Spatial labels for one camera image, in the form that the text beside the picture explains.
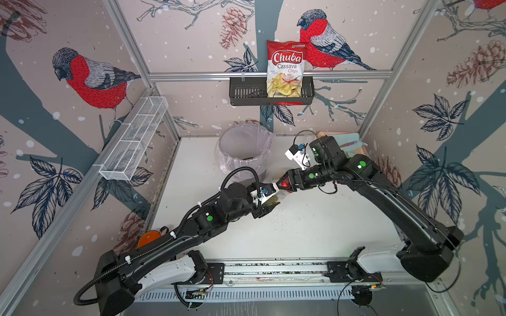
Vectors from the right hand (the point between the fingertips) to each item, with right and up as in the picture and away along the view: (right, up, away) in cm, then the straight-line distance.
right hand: (282, 184), depth 64 cm
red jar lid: (+1, +1, -4) cm, 4 cm away
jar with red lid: (-1, 0, -4) cm, 5 cm away
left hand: (-2, -2, +4) cm, 5 cm away
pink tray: (+34, +23, +57) cm, 70 cm away
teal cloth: (+48, +17, +53) cm, 73 cm away
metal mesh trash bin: (-15, +14, +32) cm, 38 cm away
